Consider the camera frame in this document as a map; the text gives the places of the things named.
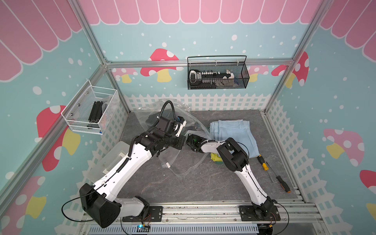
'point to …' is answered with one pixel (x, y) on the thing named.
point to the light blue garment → (239, 130)
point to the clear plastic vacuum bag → (184, 161)
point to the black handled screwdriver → (283, 185)
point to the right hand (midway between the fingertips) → (177, 129)
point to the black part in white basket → (95, 115)
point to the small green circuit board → (141, 228)
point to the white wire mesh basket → (78, 111)
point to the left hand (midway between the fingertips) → (183, 142)
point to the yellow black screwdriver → (265, 167)
